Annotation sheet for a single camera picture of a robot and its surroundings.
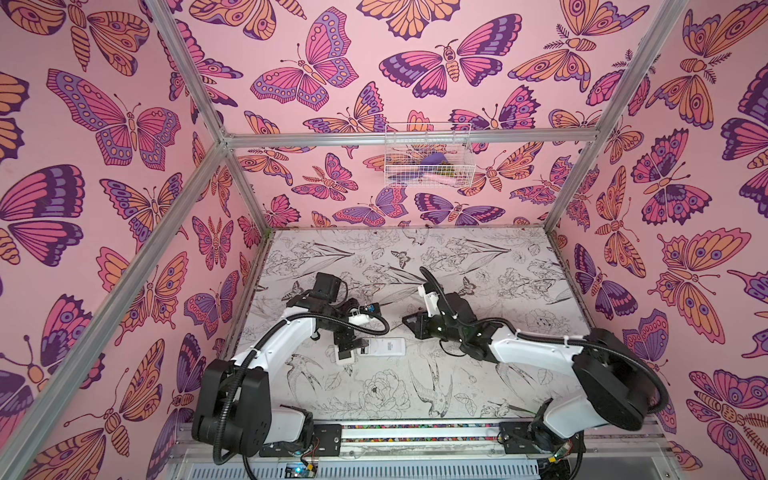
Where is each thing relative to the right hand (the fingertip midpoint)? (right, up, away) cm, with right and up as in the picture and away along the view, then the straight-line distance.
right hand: (404, 316), depth 82 cm
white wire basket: (+1, +53, +13) cm, 54 cm away
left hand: (-12, -2, +3) cm, 12 cm away
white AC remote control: (-7, -10, +5) cm, 14 cm away
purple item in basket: (+10, +48, +14) cm, 51 cm away
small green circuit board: (-27, -35, -10) cm, 45 cm away
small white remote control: (-17, -13, +3) cm, 21 cm away
